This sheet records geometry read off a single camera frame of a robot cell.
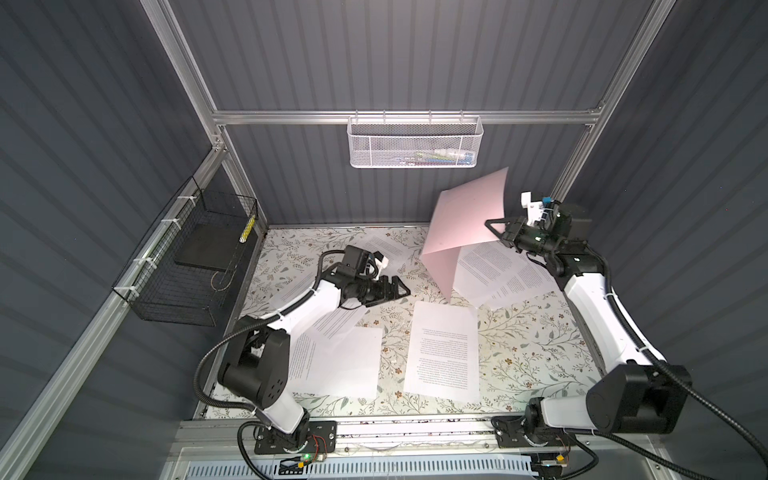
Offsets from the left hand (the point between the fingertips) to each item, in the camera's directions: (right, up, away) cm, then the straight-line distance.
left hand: (399, 294), depth 85 cm
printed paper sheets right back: (+33, +5, +20) cm, 39 cm away
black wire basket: (-53, +7, -12) cm, 55 cm away
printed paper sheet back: (0, +11, +27) cm, 29 cm away
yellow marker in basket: (-42, +18, -3) cm, 46 cm away
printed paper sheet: (-14, -22, 0) cm, 26 cm away
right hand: (+22, +19, -11) cm, 31 cm away
